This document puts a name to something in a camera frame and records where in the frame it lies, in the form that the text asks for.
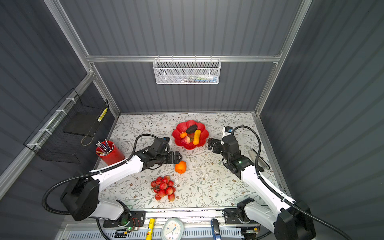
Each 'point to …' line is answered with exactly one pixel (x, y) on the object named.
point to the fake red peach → (186, 140)
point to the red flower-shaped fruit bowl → (182, 127)
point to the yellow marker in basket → (104, 112)
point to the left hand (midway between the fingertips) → (176, 157)
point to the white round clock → (173, 229)
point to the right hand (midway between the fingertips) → (218, 140)
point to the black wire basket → (66, 134)
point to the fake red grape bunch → (162, 186)
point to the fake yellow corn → (196, 140)
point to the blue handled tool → (215, 229)
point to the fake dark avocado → (191, 129)
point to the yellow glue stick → (149, 236)
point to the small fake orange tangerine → (183, 134)
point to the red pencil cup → (107, 150)
